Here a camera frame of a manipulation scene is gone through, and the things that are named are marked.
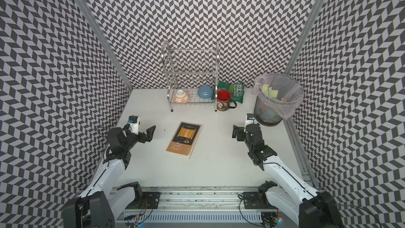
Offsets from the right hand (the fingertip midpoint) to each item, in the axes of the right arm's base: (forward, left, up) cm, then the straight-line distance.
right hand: (242, 128), depth 84 cm
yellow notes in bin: (+22, -18, +6) cm, 29 cm away
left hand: (+2, +53, +1) cm, 53 cm away
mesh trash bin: (+9, -16, +2) cm, 19 cm away
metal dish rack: (+46, +31, -2) cm, 55 cm away
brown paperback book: (-1, +33, -10) cm, 34 cm away
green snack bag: (+37, -2, -9) cm, 38 cm away
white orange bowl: (+25, +37, -2) cm, 44 cm away
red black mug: (+21, +8, -4) cm, 23 cm away
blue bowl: (+32, +20, -5) cm, 38 cm away
